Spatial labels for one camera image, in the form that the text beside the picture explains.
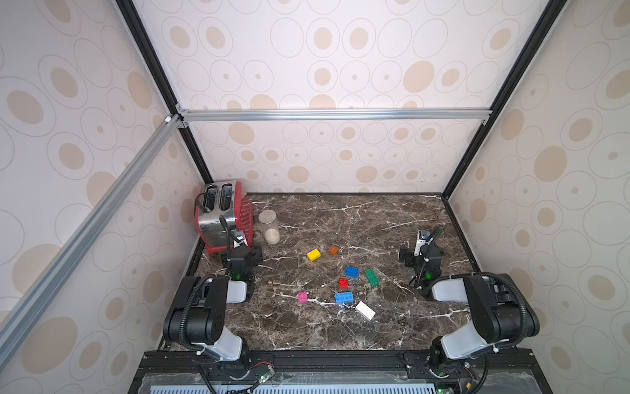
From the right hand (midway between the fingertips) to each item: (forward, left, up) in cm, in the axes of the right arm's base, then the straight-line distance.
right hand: (428, 246), depth 94 cm
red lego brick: (-14, +32, -4) cm, 36 cm away
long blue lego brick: (-20, +32, -4) cm, 38 cm away
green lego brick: (-11, +21, -5) cm, 25 cm away
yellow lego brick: (-3, +44, -4) cm, 44 cm away
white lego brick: (-24, +25, -5) cm, 35 cm away
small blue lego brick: (-10, +29, -4) cm, 31 cm away
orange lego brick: (0, +36, -4) cm, 37 cm away
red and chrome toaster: (+14, +81, +10) cm, 82 cm away
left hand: (-3, +69, +4) cm, 69 cm away
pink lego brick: (-20, +47, -4) cm, 51 cm away
